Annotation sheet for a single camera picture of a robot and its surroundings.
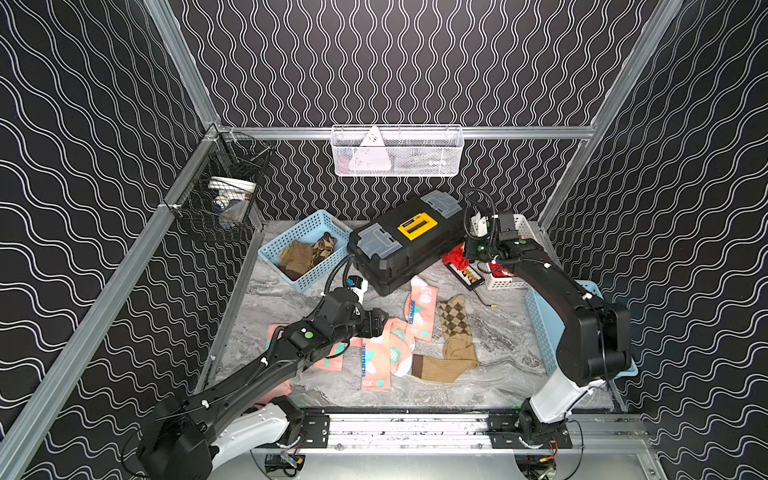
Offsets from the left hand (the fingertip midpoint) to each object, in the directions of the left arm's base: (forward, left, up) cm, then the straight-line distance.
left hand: (380, 312), depth 77 cm
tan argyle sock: (+30, +23, -12) cm, 40 cm away
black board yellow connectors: (+24, -29, -15) cm, 40 cm away
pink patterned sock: (+10, -12, -15) cm, 22 cm away
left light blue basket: (+40, +31, -14) cm, 52 cm away
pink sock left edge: (-16, +24, -17) cm, 33 cm away
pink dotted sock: (-4, -4, -15) cm, 16 cm away
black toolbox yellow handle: (+21, -4, +1) cm, 22 cm away
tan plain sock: (-2, -24, -17) cm, 29 cm away
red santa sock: (+22, -22, -3) cm, 32 cm away
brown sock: (+23, +31, -10) cm, 40 cm away
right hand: (+25, -25, +1) cm, 35 cm away
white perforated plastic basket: (+43, -50, -10) cm, 67 cm away
